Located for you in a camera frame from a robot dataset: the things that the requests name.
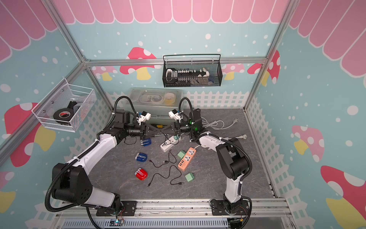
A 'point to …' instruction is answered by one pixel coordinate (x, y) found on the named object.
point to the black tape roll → (65, 114)
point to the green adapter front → (189, 177)
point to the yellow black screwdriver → (158, 126)
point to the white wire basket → (80, 98)
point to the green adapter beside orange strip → (181, 154)
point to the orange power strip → (185, 161)
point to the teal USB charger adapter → (176, 137)
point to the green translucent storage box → (158, 101)
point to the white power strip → (164, 148)
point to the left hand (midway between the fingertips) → (158, 133)
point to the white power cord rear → (217, 124)
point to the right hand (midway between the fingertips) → (162, 132)
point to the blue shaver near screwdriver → (146, 142)
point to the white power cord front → (244, 137)
